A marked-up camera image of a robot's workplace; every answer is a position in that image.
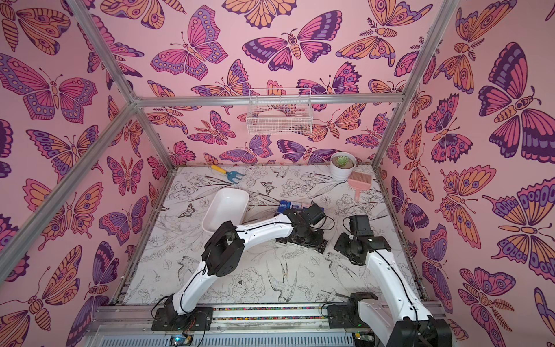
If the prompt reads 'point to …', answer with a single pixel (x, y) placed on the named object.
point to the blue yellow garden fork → (232, 174)
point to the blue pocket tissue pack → (283, 205)
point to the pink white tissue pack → (295, 205)
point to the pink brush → (359, 181)
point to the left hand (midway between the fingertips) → (325, 246)
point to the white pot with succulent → (342, 164)
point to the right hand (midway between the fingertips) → (338, 246)
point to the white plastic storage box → (227, 204)
